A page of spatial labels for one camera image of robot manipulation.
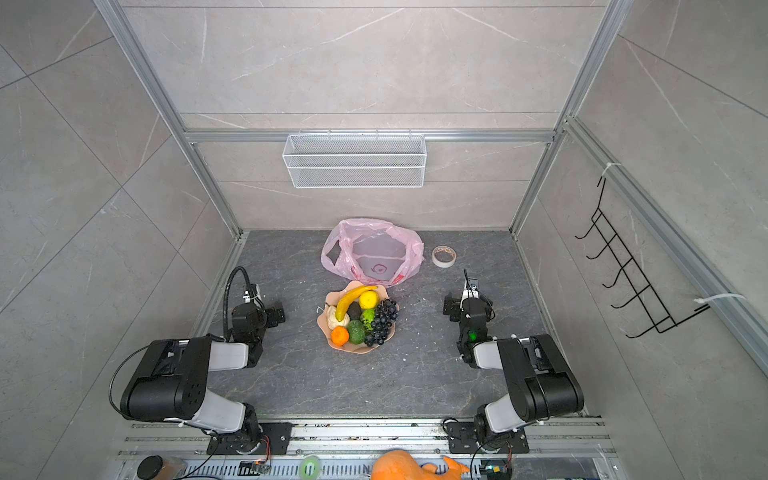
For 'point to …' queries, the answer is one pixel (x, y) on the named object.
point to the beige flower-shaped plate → (332, 298)
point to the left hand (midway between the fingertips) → (261, 297)
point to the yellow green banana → (348, 296)
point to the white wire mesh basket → (354, 161)
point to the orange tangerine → (339, 336)
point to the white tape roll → (443, 256)
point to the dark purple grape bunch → (386, 313)
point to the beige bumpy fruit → (332, 320)
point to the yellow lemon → (368, 299)
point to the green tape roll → (310, 468)
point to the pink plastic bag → (374, 253)
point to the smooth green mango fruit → (356, 331)
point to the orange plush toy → (398, 465)
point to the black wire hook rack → (660, 316)
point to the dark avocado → (354, 311)
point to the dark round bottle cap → (149, 467)
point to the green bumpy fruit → (367, 317)
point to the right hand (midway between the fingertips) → (466, 291)
